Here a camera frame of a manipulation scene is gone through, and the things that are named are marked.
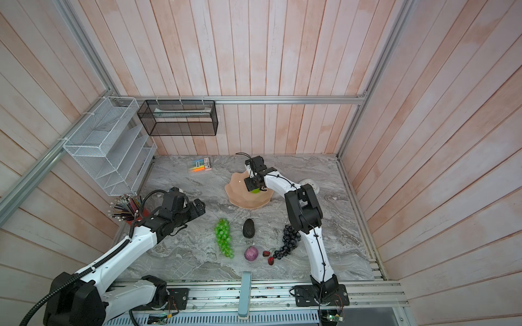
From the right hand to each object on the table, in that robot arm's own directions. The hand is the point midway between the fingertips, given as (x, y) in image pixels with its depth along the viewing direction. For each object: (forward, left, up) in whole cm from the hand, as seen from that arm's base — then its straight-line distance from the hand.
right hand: (251, 181), depth 105 cm
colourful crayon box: (+12, +30, 0) cm, 32 cm away
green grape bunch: (-32, +10, +1) cm, 33 cm away
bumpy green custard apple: (-8, -3, +3) cm, 9 cm away
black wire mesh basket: (+25, +38, +23) cm, 51 cm away
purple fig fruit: (-38, -2, +1) cm, 38 cm away
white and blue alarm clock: (+1, -33, -2) cm, 33 cm away
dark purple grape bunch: (-31, -18, +1) cm, 36 cm away
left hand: (-23, +22, +8) cm, 33 cm away
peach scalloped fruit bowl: (-7, +6, -2) cm, 9 cm away
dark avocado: (-27, 0, +2) cm, 27 cm away
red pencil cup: (-28, +47, +9) cm, 56 cm away
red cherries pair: (-39, -10, -2) cm, 40 cm away
